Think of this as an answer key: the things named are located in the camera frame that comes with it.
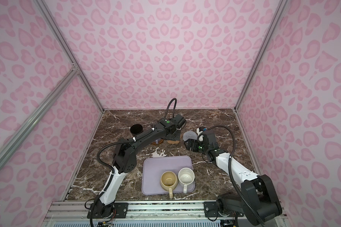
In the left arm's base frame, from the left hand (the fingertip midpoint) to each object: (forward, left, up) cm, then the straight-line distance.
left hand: (176, 134), depth 92 cm
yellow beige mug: (-26, +5, -8) cm, 28 cm away
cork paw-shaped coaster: (0, +2, -10) cm, 10 cm away
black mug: (+5, +26, +1) cm, 27 cm away
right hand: (-8, -8, +3) cm, 12 cm away
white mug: (-24, -5, -8) cm, 26 cm away
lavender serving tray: (-17, +15, -10) cm, 25 cm away
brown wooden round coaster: (+1, +12, -10) cm, 15 cm away
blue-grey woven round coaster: (+6, -10, -9) cm, 15 cm away
